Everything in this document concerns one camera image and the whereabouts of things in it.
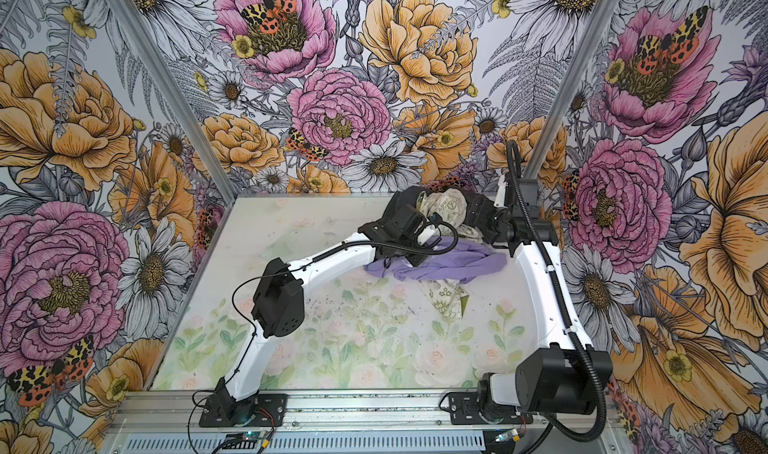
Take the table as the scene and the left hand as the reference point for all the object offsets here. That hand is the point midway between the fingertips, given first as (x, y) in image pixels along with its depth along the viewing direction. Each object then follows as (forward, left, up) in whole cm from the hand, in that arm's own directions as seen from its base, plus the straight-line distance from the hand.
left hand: (422, 254), depth 90 cm
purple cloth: (-1, -7, -2) cm, 7 cm away
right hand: (+1, -14, +15) cm, 20 cm away
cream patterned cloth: (+15, -10, +4) cm, 18 cm away
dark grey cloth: (+34, +2, -10) cm, 35 cm away
